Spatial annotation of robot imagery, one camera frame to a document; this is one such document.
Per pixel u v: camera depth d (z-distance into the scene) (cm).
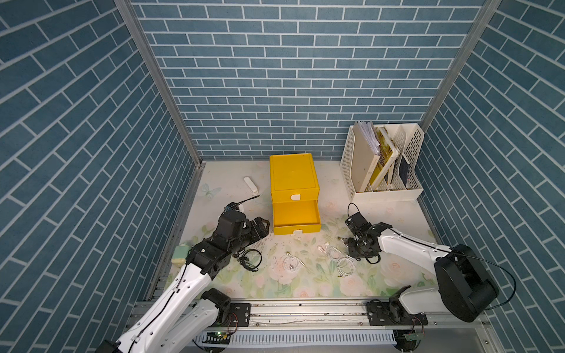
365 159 86
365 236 64
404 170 102
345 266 85
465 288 43
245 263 85
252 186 108
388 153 90
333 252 88
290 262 85
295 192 83
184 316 55
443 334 72
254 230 65
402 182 106
